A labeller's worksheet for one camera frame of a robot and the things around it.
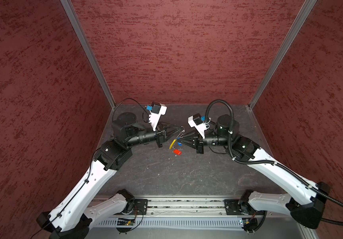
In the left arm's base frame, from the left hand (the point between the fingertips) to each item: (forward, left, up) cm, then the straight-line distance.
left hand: (179, 132), depth 54 cm
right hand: (-1, 0, -6) cm, 6 cm away
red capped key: (0, 0, -17) cm, 17 cm away
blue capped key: (-1, 0, -7) cm, 7 cm away
